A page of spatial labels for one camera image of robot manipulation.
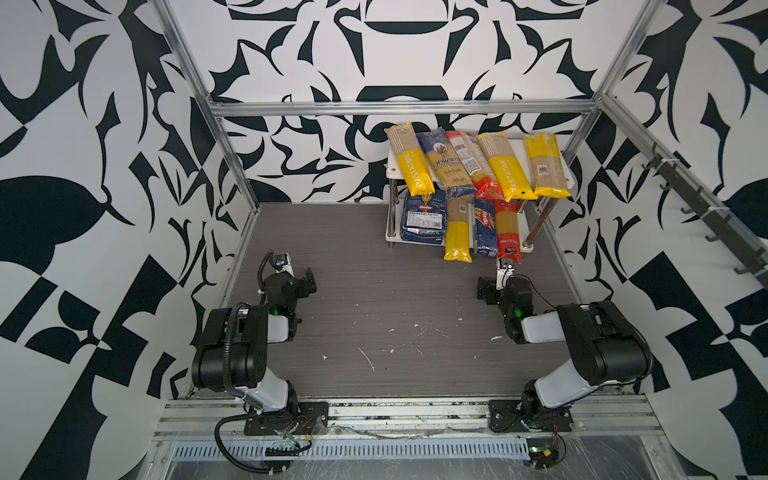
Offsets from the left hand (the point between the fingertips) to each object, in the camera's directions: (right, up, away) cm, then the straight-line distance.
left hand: (292, 266), depth 93 cm
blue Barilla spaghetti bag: (+62, +13, +9) cm, 64 cm away
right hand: (+64, -3, +2) cm, 64 cm away
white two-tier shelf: (+79, +18, +14) cm, 83 cm away
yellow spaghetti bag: (+53, +10, +8) cm, 54 cm away
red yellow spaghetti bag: (+68, +7, +3) cm, 68 cm away
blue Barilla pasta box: (+41, +15, +6) cm, 44 cm away
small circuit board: (+66, -41, -22) cm, 80 cm away
